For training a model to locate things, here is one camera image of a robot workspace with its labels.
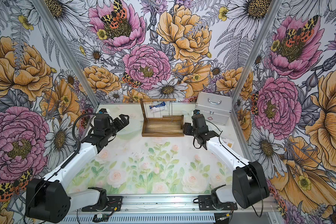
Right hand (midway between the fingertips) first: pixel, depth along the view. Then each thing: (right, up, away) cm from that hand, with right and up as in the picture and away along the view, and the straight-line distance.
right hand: (187, 129), depth 87 cm
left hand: (-38, +4, -3) cm, 38 cm away
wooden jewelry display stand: (-13, 0, +21) cm, 25 cm away
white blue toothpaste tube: (-19, +15, +28) cm, 37 cm away
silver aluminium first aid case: (+21, +13, +12) cm, 27 cm away
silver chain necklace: (-25, +11, +28) cm, 39 cm away
